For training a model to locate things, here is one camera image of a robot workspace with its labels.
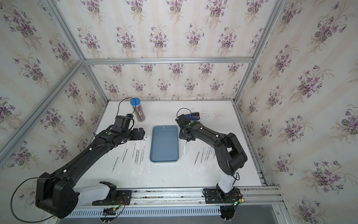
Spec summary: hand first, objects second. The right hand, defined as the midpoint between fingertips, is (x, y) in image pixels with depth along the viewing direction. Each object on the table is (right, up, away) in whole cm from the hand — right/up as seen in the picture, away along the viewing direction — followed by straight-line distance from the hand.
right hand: (186, 136), depth 92 cm
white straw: (-1, -6, -4) cm, 8 cm away
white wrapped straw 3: (+5, -14, -6) cm, 17 cm away
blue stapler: (+7, +13, +17) cm, 23 cm away
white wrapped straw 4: (+10, -11, -3) cm, 15 cm away
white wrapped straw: (-44, -14, -6) cm, 47 cm away
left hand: (-29, +4, -9) cm, 30 cm away
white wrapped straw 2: (-28, -13, -5) cm, 31 cm away
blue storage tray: (-15, -7, -2) cm, 16 cm away
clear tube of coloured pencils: (-35, +22, +1) cm, 41 cm away
